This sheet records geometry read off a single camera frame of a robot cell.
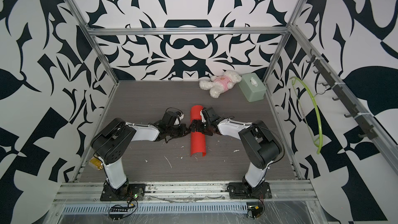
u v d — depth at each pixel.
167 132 0.76
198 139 0.83
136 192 0.73
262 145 0.48
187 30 0.90
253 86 1.06
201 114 0.91
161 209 0.78
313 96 0.68
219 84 1.08
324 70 0.64
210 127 0.72
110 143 0.50
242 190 0.74
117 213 0.71
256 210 0.72
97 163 0.80
